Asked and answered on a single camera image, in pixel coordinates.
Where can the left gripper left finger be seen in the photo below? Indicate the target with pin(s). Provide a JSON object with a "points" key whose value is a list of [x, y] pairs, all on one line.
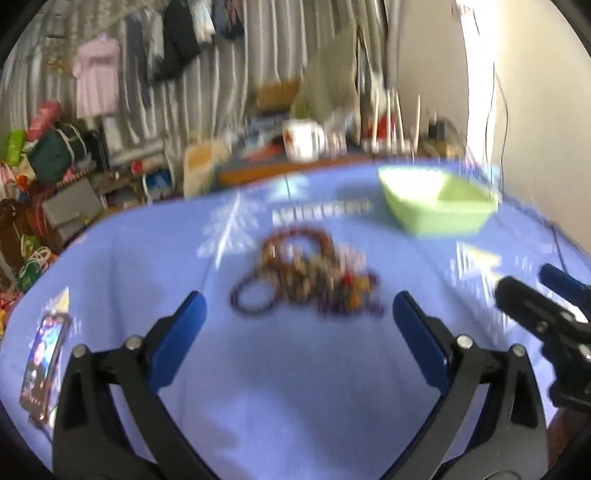
{"points": [[89, 440]]}

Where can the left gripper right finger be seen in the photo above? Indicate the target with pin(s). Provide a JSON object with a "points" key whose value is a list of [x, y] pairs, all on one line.
{"points": [[488, 422]]}

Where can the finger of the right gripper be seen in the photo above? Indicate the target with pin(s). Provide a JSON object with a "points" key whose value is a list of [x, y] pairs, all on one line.
{"points": [[572, 290], [533, 311]]}

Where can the smartphone with colourful screen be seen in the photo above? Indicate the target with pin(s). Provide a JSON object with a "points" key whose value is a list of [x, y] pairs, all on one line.
{"points": [[41, 364]]}

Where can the green plastic tray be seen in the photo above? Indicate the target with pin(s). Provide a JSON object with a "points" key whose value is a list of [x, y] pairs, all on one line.
{"points": [[434, 202]]}

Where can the blue printed tablecloth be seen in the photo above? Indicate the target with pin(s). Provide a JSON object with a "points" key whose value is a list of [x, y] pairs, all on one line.
{"points": [[294, 394]]}

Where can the grey laptop box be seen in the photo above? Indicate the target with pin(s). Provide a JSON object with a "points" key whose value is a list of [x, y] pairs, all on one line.
{"points": [[72, 209]]}

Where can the dark green duffel bag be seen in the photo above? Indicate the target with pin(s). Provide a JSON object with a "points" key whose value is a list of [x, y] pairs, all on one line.
{"points": [[58, 150]]}

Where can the cream plastic jug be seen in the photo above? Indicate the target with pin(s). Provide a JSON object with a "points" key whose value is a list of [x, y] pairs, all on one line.
{"points": [[200, 163]]}

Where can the white enamel mug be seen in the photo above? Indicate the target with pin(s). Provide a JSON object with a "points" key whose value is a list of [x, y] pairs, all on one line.
{"points": [[303, 140]]}

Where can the wooden side desk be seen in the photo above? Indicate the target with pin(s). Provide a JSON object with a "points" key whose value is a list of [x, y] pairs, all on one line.
{"points": [[251, 174]]}

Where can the monitor under beige cloth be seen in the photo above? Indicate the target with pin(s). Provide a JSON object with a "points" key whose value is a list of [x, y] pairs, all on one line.
{"points": [[334, 79]]}

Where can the pink red bag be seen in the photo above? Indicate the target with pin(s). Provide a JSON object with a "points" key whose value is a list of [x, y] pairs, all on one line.
{"points": [[45, 117]]}

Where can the cardboard box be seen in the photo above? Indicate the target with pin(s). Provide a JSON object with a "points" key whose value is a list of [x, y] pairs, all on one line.
{"points": [[275, 97]]}

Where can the pink t-shirt hanging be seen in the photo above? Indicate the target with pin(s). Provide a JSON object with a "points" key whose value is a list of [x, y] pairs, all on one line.
{"points": [[96, 72]]}

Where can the black hanging garment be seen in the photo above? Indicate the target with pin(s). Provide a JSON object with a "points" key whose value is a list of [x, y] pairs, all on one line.
{"points": [[179, 41]]}

